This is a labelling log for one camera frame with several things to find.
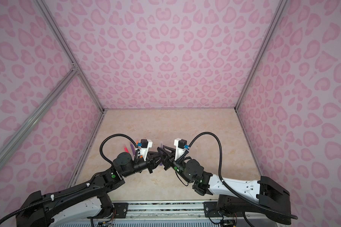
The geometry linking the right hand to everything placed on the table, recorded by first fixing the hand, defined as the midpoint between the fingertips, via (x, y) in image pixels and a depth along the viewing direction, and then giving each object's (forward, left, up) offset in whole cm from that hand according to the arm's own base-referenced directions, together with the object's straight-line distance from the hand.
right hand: (158, 148), depth 65 cm
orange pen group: (0, +8, +6) cm, 10 cm away
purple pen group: (+14, +22, -28) cm, 39 cm away
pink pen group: (+14, +27, -28) cm, 41 cm away
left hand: (-1, -3, -4) cm, 5 cm away
